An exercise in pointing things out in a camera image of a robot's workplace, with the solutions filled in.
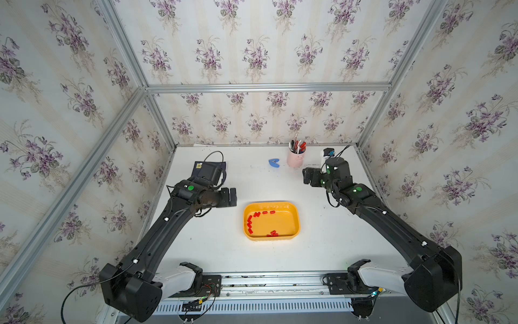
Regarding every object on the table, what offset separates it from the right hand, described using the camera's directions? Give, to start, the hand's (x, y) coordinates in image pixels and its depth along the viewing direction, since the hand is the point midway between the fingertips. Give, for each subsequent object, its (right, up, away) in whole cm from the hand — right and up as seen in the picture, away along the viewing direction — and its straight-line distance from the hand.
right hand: (316, 168), depth 80 cm
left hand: (-35, -11, -4) cm, 37 cm away
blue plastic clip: (-16, +3, +30) cm, 34 cm away
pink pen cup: (-4, +7, +23) cm, 25 cm away
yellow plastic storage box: (-18, -24, +10) cm, 32 cm away
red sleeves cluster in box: (-24, -22, +11) cm, 34 cm away
